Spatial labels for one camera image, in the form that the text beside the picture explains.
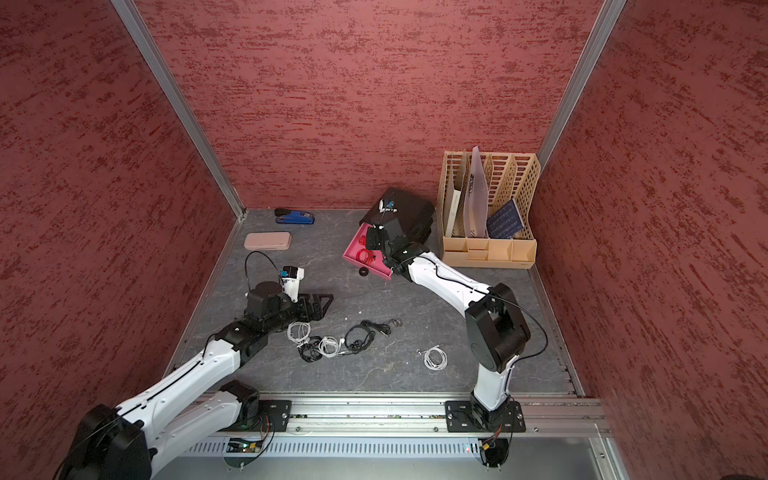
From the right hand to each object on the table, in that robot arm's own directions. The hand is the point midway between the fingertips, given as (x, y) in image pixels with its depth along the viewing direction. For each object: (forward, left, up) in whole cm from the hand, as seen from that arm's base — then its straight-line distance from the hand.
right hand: (375, 232), depth 88 cm
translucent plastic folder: (+21, -37, -7) cm, 43 cm away
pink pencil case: (+10, +42, -15) cm, 45 cm away
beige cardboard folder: (+26, -28, +3) cm, 38 cm away
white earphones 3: (-31, -17, -20) cm, 41 cm away
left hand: (-19, +16, -8) cm, 26 cm away
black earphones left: (-29, +20, -18) cm, 40 cm away
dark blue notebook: (+11, -45, -10) cm, 48 cm away
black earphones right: (-25, +5, -20) cm, 32 cm away
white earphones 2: (-28, +14, -19) cm, 37 cm away
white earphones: (-23, +24, -18) cm, 38 cm away
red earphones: (-3, +4, -8) cm, 9 cm away
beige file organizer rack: (+25, -48, 0) cm, 54 cm away
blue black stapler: (+23, +36, -15) cm, 45 cm away
